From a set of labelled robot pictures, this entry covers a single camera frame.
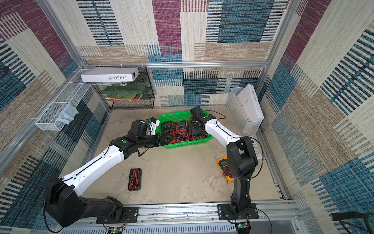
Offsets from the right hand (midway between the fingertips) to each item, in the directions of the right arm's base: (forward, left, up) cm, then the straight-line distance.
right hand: (197, 128), depth 94 cm
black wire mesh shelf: (+33, +40, -8) cm, 53 cm away
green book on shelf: (+20, +48, +13) cm, 54 cm away
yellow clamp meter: (-22, -15, -7) cm, 28 cm away
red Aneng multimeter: (+3, +19, -3) cm, 20 cm away
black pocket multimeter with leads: (-30, +35, -6) cm, 47 cm away
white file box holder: (+10, -32, +5) cm, 34 cm away
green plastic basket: (+18, +10, -8) cm, 22 cm away
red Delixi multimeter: (+5, +3, +2) cm, 7 cm away
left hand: (-13, +16, +10) cm, 23 cm away
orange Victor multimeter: (0, +10, -3) cm, 10 cm away
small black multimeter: (-6, +3, +2) cm, 7 cm away
